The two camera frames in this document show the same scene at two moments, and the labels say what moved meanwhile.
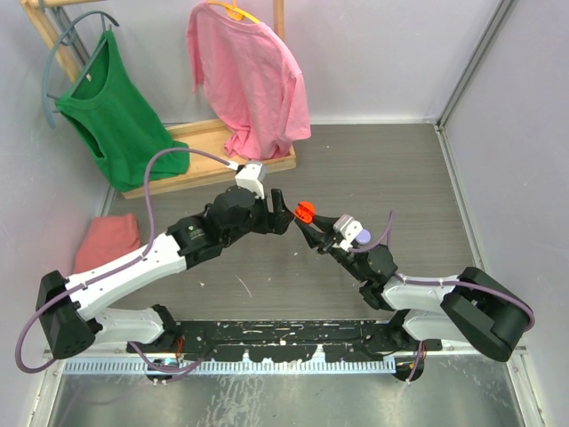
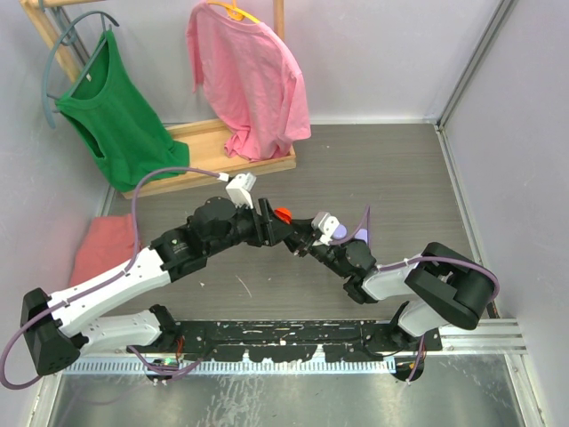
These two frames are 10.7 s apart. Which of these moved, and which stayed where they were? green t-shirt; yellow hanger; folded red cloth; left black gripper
Moved: left black gripper
Stayed: green t-shirt; yellow hanger; folded red cloth
